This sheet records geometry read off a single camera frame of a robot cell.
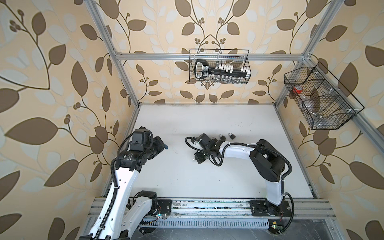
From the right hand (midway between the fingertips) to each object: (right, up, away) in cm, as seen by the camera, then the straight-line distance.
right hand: (195, 158), depth 91 cm
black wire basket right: (+65, +33, -16) cm, 75 cm away
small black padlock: (+19, +12, +11) cm, 24 cm away
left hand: (-15, +13, -18) cm, 26 cm away
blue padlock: (-15, +10, -15) cm, 23 cm away
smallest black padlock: (+25, +12, +11) cm, 30 cm away
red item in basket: (+61, +42, -3) cm, 74 cm away
